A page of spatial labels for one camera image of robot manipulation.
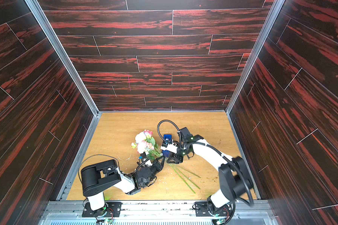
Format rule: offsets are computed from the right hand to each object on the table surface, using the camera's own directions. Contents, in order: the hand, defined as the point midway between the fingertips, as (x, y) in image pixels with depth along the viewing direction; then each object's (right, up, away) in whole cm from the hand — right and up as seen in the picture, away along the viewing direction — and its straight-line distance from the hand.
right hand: (172, 156), depth 86 cm
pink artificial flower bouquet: (-15, +9, -10) cm, 20 cm away
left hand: (-3, 0, -4) cm, 5 cm away
